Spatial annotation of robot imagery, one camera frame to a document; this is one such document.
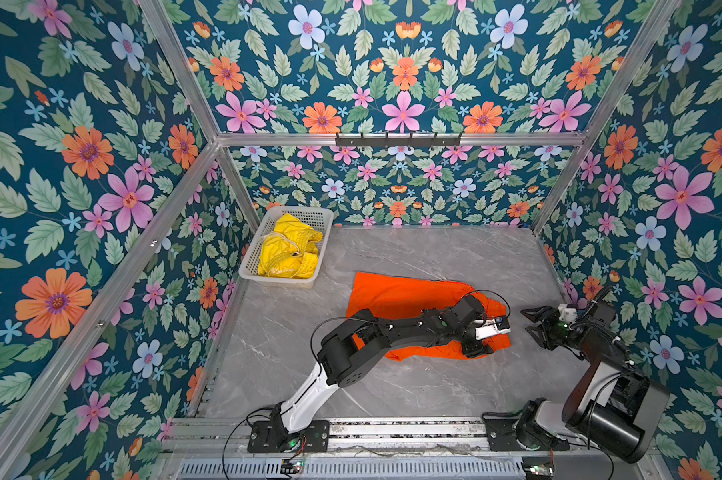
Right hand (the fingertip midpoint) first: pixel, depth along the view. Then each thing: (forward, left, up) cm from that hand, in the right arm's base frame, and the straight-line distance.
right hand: (527, 316), depth 86 cm
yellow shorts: (+26, +75, 0) cm, 79 cm away
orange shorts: (+12, +39, -6) cm, 41 cm away
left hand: (-6, +10, 0) cm, 12 cm away
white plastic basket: (+43, +67, 0) cm, 80 cm away
